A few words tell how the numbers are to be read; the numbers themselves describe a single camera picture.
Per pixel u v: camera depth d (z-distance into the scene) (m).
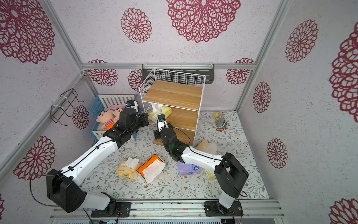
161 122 0.65
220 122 1.06
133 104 0.68
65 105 0.80
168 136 0.58
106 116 0.99
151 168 0.82
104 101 1.07
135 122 0.58
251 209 0.76
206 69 0.97
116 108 1.00
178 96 0.70
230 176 0.44
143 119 0.78
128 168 0.83
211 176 0.81
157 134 0.70
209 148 0.92
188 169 0.83
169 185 0.83
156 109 0.75
